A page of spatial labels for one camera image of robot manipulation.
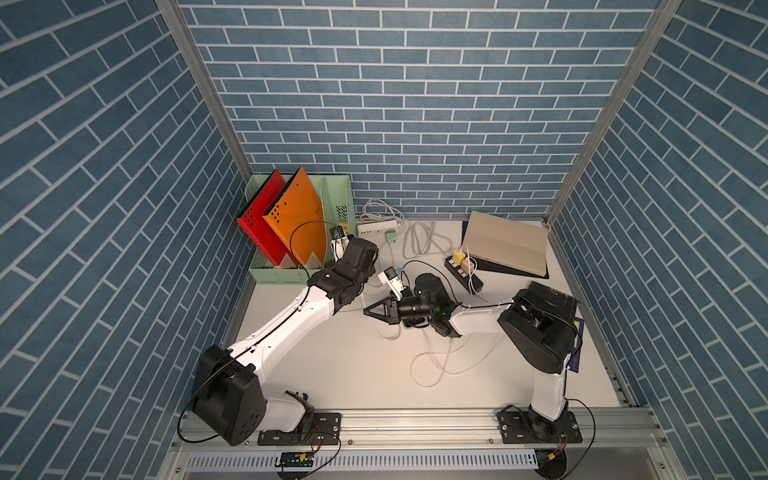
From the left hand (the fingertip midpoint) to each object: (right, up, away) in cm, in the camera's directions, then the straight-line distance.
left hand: (363, 258), depth 83 cm
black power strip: (+33, -7, +9) cm, 35 cm away
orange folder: (-22, +12, +11) cm, 28 cm away
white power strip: (+1, +9, +31) cm, 32 cm away
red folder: (-31, +11, 0) cm, 32 cm away
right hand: (+2, -15, -4) cm, 16 cm away
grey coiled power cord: (+18, +6, +33) cm, 38 cm away
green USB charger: (+7, +7, +30) cm, 32 cm away
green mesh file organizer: (-12, +22, +19) cm, 31 cm away
